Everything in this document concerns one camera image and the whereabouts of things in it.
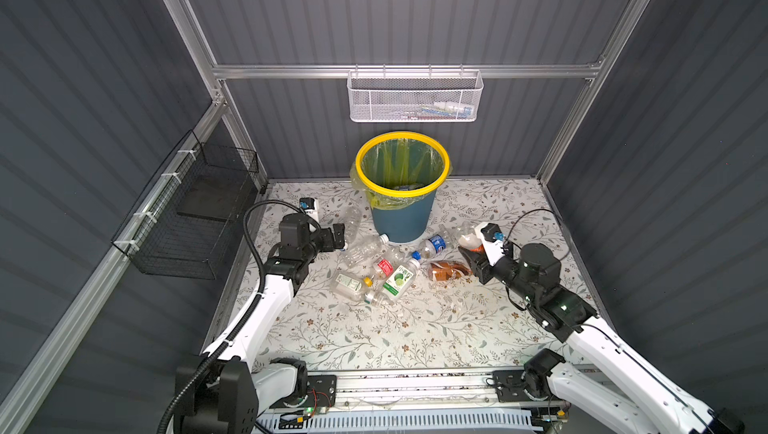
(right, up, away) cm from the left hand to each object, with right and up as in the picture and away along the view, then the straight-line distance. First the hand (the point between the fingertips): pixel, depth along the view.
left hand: (327, 225), depth 83 cm
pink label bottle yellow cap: (+15, -13, +7) cm, 22 cm away
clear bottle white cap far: (+4, +2, +25) cm, 25 cm away
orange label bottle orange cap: (+37, -3, -16) cm, 40 cm away
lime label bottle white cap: (+20, -17, +6) cm, 27 cm away
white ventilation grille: (+44, -46, -13) cm, 65 cm away
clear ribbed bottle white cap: (+10, -9, +11) cm, 17 cm away
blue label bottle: (+31, -8, +14) cm, 35 cm away
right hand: (+39, -4, -11) cm, 40 cm away
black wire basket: (-32, +3, -10) cm, 34 cm away
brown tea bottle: (+34, -14, +6) cm, 37 cm away
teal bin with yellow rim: (+25, -1, +19) cm, 31 cm away
